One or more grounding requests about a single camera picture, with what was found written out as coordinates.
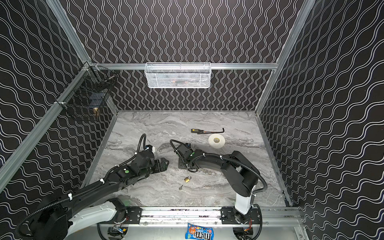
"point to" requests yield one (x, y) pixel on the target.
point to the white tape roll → (216, 145)
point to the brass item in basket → (96, 111)
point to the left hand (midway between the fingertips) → (167, 164)
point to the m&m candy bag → (196, 232)
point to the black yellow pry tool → (200, 131)
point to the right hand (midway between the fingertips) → (184, 165)
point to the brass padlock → (187, 179)
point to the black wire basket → (89, 89)
